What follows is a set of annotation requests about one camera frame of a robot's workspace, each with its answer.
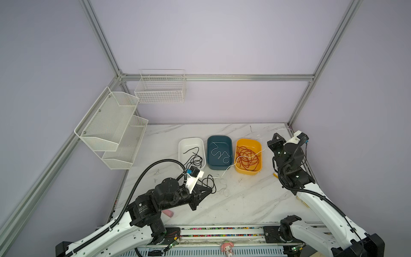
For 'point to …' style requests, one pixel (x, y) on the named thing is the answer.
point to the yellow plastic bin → (248, 148)
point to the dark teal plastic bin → (219, 152)
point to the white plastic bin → (191, 152)
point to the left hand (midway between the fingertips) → (209, 192)
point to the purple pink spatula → (168, 212)
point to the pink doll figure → (227, 248)
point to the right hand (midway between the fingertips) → (272, 131)
